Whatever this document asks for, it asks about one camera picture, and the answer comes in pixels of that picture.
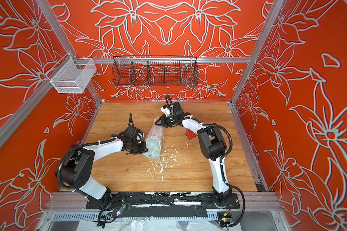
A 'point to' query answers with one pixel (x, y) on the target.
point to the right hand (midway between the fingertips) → (156, 121)
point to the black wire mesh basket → (155, 70)
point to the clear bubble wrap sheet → (156, 131)
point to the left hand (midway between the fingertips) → (148, 149)
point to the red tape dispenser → (190, 134)
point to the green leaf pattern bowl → (153, 146)
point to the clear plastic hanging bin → (72, 75)
